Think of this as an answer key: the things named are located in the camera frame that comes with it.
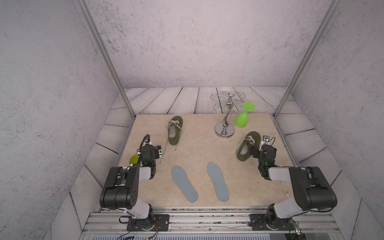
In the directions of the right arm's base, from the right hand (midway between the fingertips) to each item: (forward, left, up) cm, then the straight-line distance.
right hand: (263, 144), depth 93 cm
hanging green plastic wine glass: (+14, +12, +8) cm, 20 cm away
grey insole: (-17, +51, -8) cm, 54 cm away
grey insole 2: (-14, +29, -12) cm, 34 cm away
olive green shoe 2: (+4, +5, -2) cm, 7 cm away
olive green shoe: (+15, +57, -3) cm, 59 cm away
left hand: (-1, +69, 0) cm, 69 cm away
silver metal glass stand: (+18, +21, -8) cm, 28 cm away
